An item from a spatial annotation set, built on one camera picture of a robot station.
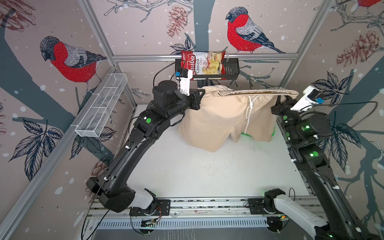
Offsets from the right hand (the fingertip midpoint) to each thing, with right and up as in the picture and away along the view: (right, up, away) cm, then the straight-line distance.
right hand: (277, 91), depth 55 cm
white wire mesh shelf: (-81, -13, +16) cm, 84 cm away
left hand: (-27, 0, +1) cm, 27 cm away
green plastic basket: (+4, -22, +39) cm, 45 cm away
